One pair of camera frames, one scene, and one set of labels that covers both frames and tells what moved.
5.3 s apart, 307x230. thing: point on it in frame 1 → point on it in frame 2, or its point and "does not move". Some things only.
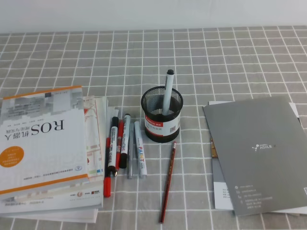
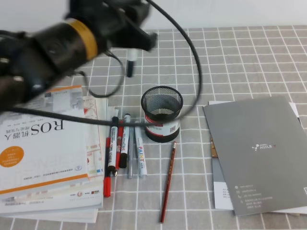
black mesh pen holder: x=162 y=106 does not move
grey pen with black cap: x=168 y=89 → x=132 y=54
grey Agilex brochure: x=260 y=147 does not move
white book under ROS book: x=87 y=193 does not move
